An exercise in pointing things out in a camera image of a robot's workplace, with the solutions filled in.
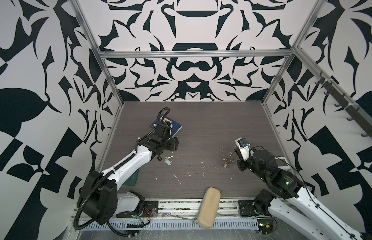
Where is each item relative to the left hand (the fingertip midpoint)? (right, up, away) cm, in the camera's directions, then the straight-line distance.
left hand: (174, 139), depth 85 cm
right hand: (+31, -3, -12) cm, 33 cm away
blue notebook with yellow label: (0, +5, +20) cm, 21 cm away
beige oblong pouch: (+18, -31, -13) cm, 38 cm away
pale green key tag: (-4, -14, +4) cm, 15 cm away
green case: (-22, -22, -3) cm, 31 cm away
